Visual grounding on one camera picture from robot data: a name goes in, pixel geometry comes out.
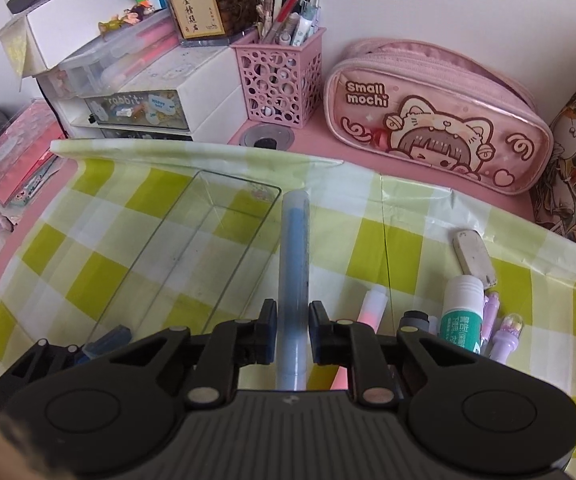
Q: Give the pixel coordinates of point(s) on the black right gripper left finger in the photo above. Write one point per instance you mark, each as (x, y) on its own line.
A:
(217, 357)

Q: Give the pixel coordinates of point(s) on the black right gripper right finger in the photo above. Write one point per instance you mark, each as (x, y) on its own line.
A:
(373, 363)

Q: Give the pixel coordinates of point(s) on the blue translucent marker pen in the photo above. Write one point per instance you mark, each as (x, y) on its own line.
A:
(293, 292)

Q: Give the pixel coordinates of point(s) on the clear plastic organizer tray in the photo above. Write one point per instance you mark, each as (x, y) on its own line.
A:
(200, 267)

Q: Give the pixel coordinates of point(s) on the green white glue stick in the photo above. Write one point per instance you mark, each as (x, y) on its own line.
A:
(462, 317)

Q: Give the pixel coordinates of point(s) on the purple mechanical pencil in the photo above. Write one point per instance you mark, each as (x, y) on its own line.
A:
(490, 311)

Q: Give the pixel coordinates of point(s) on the purple novelty pen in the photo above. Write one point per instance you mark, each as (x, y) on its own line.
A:
(507, 338)

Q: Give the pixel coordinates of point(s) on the green checkered table cloth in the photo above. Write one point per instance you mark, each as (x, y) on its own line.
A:
(149, 234)

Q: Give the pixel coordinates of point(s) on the white eraser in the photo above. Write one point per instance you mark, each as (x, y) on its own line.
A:
(473, 257)

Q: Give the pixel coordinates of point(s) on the white drawer organizer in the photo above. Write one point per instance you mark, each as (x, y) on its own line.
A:
(191, 94)

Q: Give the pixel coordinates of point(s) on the pink perforated pen holder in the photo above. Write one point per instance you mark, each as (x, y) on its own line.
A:
(281, 85)

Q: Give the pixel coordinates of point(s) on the pink cat pencil case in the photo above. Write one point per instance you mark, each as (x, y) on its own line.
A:
(437, 108)

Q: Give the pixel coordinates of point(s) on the pink notebook stack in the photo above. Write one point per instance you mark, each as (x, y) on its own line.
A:
(25, 146)

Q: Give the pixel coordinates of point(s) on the clear plastic storage box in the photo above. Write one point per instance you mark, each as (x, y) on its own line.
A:
(106, 64)

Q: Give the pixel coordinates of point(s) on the glass plant pot with label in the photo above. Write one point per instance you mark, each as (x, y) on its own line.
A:
(213, 22)

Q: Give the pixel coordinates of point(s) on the small cartoon figurine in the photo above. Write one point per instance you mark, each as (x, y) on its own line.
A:
(129, 17)

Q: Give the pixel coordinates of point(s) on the white cardboard box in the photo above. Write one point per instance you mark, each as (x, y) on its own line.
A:
(37, 40)

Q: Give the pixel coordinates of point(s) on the red pen in holder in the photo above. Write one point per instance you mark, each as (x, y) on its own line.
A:
(279, 22)

